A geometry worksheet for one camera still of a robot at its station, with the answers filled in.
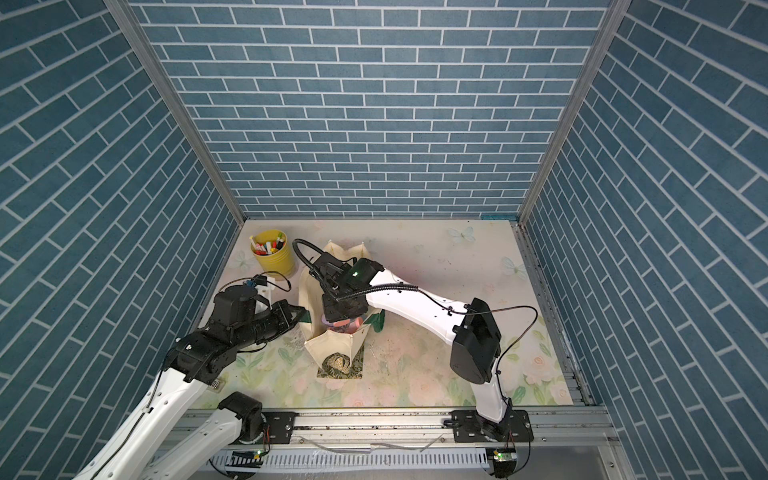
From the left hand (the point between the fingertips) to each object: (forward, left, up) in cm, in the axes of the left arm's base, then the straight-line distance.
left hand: (314, 311), depth 72 cm
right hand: (+2, -4, -5) cm, 7 cm away
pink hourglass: (+1, -7, -10) cm, 12 cm away
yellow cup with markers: (+24, +19, -7) cm, 31 cm away
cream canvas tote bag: (-5, -5, -11) cm, 13 cm away
